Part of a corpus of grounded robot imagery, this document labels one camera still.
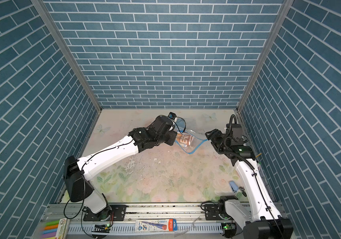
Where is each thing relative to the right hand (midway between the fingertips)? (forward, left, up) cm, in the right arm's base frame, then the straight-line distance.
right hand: (209, 136), depth 77 cm
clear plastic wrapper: (-39, +9, -23) cm, 46 cm away
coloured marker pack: (-44, +69, -21) cm, 85 cm away
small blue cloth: (-17, -16, -21) cm, 32 cm away
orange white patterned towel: (+4, +13, -11) cm, 17 cm away
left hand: (-1, +16, +1) cm, 16 cm away
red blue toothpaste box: (-38, +24, -21) cm, 50 cm away
